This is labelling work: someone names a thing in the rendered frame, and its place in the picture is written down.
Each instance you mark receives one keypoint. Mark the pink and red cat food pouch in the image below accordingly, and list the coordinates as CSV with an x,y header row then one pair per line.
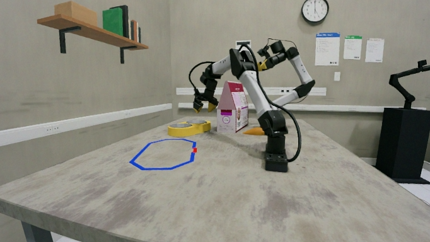
x,y
232,111

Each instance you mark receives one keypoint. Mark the blue tape outline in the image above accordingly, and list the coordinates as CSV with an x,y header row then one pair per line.
x,y
142,168

